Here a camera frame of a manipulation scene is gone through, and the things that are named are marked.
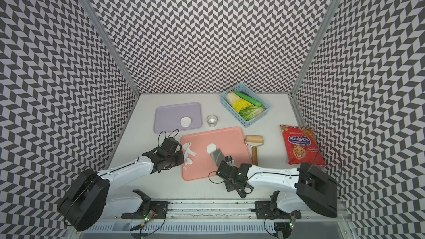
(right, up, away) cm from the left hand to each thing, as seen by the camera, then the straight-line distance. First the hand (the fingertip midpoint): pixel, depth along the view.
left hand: (183, 160), depth 88 cm
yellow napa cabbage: (+31, +31, +15) cm, 46 cm away
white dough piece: (+3, 0, -2) cm, 3 cm away
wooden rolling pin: (+40, +9, +7) cm, 41 cm away
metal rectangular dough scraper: (+18, 0, +6) cm, 19 cm away
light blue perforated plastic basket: (+38, +40, +26) cm, 61 cm away
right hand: (+27, -10, -7) cm, 30 cm away
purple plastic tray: (-14, +22, +16) cm, 30 cm away
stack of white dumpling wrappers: (-2, +19, +13) cm, 23 cm away
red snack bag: (+64, +8, +1) cm, 65 cm away
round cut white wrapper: (+15, +5, +5) cm, 16 cm away
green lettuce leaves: (+38, +25, +10) cm, 47 cm away
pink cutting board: (+27, +8, +9) cm, 29 cm away
